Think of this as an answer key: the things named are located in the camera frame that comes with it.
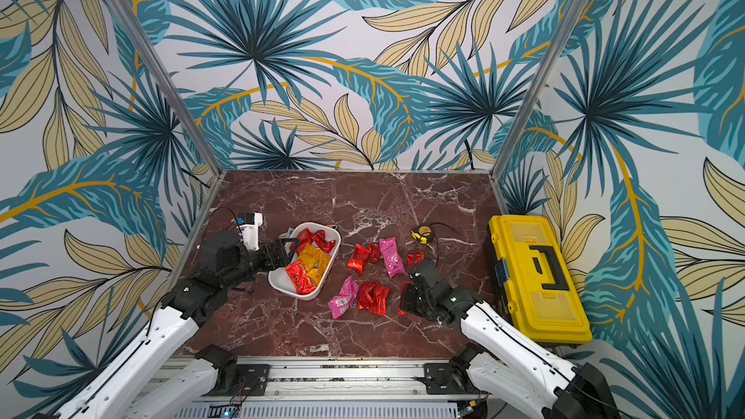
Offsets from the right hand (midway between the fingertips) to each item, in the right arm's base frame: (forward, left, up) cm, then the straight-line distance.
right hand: (400, 300), depth 81 cm
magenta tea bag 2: (+15, +1, -3) cm, 15 cm away
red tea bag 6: (+22, +29, -1) cm, 36 cm away
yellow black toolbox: (0, -32, +10) cm, 34 cm away
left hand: (+9, +29, +15) cm, 34 cm away
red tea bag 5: (+8, +29, -4) cm, 30 cm away
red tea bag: (+15, +12, -3) cm, 19 cm away
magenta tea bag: (0, +17, -2) cm, 17 cm away
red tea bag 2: (+15, -7, -3) cm, 16 cm away
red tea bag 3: (+3, +8, -4) cm, 9 cm away
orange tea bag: (+14, +26, -3) cm, 29 cm away
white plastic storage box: (+9, +36, -5) cm, 37 cm away
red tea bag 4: (+18, +7, -3) cm, 19 cm away
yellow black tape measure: (+23, -10, -3) cm, 26 cm away
